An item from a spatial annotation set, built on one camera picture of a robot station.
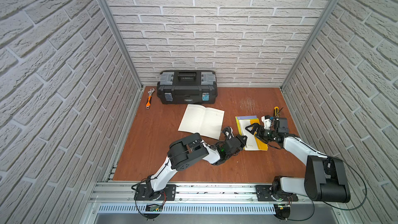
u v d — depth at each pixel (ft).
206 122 3.29
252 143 2.85
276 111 3.39
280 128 2.29
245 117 3.36
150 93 3.73
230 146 2.25
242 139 2.66
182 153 1.73
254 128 2.60
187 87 3.21
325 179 1.38
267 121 2.73
